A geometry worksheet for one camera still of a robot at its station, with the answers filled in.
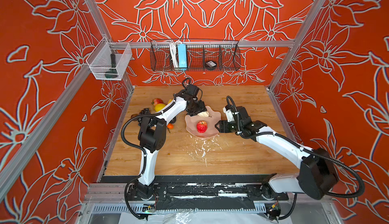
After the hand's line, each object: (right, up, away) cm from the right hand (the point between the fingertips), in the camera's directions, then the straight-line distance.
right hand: (217, 124), depth 84 cm
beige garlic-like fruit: (-7, +5, +7) cm, 11 cm away
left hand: (-7, +8, +9) cm, 14 cm away
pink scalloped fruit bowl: (-15, -1, +13) cm, 20 cm away
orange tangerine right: (-29, -3, +12) cm, 32 cm away
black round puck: (-2, +37, +12) cm, 39 cm away
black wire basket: (+9, +45, +17) cm, 49 cm away
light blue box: (-20, +40, +5) cm, 45 cm away
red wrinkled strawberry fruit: (-9, -2, +6) cm, 11 cm away
